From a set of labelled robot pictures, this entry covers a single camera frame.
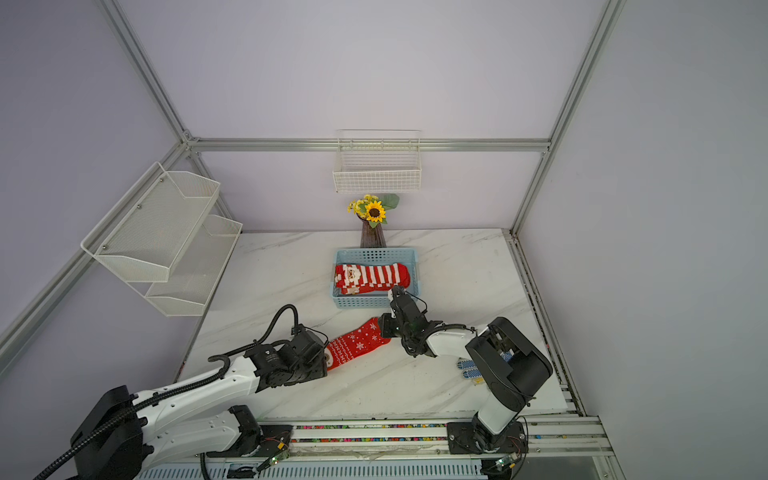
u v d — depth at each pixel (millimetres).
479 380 825
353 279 983
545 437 751
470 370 839
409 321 711
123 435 396
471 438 734
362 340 895
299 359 629
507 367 458
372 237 1018
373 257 1071
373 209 956
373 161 954
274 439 733
